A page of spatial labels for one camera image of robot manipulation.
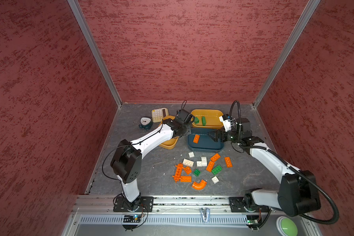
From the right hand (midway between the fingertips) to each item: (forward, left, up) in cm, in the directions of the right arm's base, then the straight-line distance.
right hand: (212, 134), depth 84 cm
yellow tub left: (0, +25, -10) cm, 27 cm away
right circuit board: (-40, -16, -17) cm, 46 cm away
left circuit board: (-39, +44, -15) cm, 61 cm away
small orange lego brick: (-16, +15, -14) cm, 26 cm away
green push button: (-44, -31, -14) cm, 56 cm away
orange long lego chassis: (-20, +21, -14) cm, 32 cm away
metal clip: (-37, +7, -13) cm, 40 cm away
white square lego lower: (-22, 0, -14) cm, 26 cm away
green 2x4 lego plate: (+21, +1, -14) cm, 25 cm away
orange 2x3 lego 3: (-11, -11, -16) cm, 22 cm away
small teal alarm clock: (+18, +44, -10) cm, 48 cm away
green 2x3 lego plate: (-16, -2, -14) cm, 21 cm away
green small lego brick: (+21, +7, -14) cm, 26 cm away
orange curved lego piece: (-25, +9, -15) cm, 30 cm away
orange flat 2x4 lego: (-21, +16, -15) cm, 30 cm away
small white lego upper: (-6, +12, -15) cm, 20 cm away
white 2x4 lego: (-11, +15, -14) cm, 23 cm away
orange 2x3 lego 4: (+6, +8, -15) cm, 18 cm away
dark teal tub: (+5, +5, -15) cm, 17 cm away
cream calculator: (+27, +36, -12) cm, 47 cm away
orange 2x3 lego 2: (-7, -3, -16) cm, 18 cm away
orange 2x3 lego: (-13, +1, -15) cm, 20 cm away
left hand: (+3, +15, -2) cm, 16 cm away
